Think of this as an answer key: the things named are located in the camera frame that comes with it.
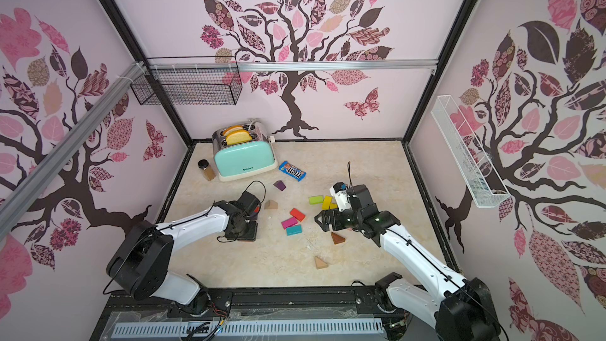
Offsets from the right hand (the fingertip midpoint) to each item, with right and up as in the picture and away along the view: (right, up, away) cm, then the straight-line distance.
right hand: (326, 220), depth 80 cm
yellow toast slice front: (-36, +31, +15) cm, 50 cm away
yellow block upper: (+2, +3, +18) cm, 18 cm away
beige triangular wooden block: (-22, +2, +16) cm, 27 cm away
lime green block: (-3, +4, +18) cm, 19 cm away
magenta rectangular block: (-14, -4, +13) cm, 19 cm away
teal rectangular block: (-12, -6, +10) cm, 17 cm away
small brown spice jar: (-50, +16, +21) cm, 57 cm away
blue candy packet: (-14, +16, +27) cm, 34 cm away
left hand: (-30, -9, +8) cm, 33 cm away
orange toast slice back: (-39, +34, +18) cm, 55 cm away
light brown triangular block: (-2, -16, +1) cm, 16 cm away
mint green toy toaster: (-36, +21, +18) cm, 45 cm away
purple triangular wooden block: (-19, +10, +24) cm, 32 cm away
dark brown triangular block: (+4, -9, +6) cm, 11 cm away
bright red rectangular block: (-11, -1, +15) cm, 19 cm away
